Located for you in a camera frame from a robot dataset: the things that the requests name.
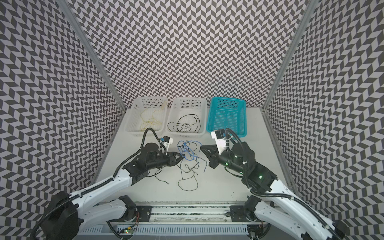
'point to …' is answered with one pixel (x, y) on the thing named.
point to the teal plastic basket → (226, 112)
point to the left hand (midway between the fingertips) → (184, 156)
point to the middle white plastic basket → (187, 117)
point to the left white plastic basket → (147, 112)
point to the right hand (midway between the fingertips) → (202, 148)
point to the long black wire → (184, 116)
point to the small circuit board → (130, 231)
